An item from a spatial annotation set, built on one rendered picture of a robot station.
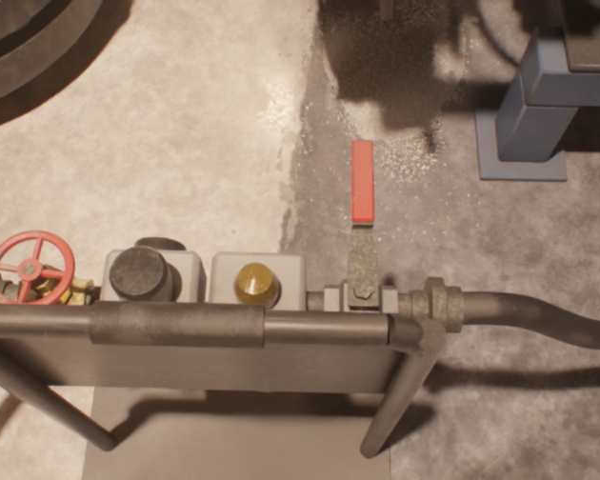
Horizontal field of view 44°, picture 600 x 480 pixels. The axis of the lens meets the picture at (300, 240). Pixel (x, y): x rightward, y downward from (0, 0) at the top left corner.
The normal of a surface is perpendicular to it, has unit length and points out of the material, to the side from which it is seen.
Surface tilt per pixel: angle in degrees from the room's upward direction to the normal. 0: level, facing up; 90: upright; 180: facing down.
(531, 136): 90
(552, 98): 90
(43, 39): 90
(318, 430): 0
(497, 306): 16
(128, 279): 0
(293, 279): 0
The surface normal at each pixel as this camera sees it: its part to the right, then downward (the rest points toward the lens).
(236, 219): 0.00, -0.41
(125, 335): -0.02, 0.46
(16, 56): 0.69, 0.66
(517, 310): 0.30, -0.14
